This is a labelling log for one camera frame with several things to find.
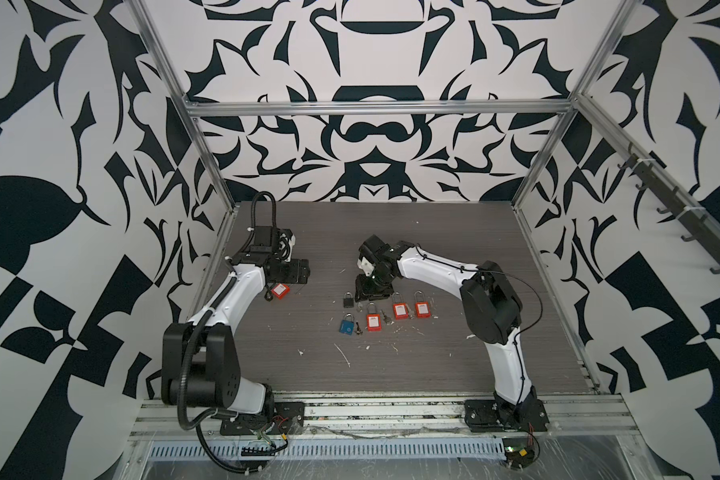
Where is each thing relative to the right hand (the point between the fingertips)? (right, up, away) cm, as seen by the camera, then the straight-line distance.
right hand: (360, 296), depth 91 cm
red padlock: (-25, +1, +4) cm, 25 cm away
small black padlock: (-4, -2, +3) cm, 5 cm away
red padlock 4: (+19, -4, +1) cm, 19 cm away
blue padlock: (-4, -8, -1) cm, 9 cm away
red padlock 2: (+4, -7, -2) cm, 8 cm away
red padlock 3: (+12, -4, +1) cm, 13 cm away
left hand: (-19, +9, -2) cm, 22 cm away
